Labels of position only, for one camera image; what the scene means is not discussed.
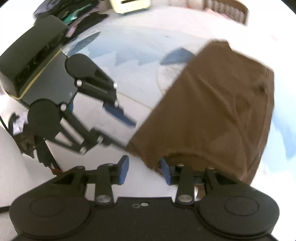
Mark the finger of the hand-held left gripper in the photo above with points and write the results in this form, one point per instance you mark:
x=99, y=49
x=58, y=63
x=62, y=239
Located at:
x=92, y=136
x=115, y=111

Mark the brown garment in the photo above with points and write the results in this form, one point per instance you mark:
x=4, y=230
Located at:
x=208, y=104

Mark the dark cloth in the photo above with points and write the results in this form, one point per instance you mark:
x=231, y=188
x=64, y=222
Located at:
x=23, y=141

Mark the pile of dark clothes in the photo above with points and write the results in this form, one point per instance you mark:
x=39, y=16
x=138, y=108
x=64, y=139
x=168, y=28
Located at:
x=87, y=18

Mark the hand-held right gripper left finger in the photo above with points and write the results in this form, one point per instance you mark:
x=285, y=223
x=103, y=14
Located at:
x=124, y=170

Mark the brown ribbed object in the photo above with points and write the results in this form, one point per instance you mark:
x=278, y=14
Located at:
x=231, y=9

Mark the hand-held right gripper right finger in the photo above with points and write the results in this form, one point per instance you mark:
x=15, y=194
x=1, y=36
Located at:
x=165, y=172

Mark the cream box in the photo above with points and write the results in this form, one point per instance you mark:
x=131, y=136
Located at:
x=129, y=7

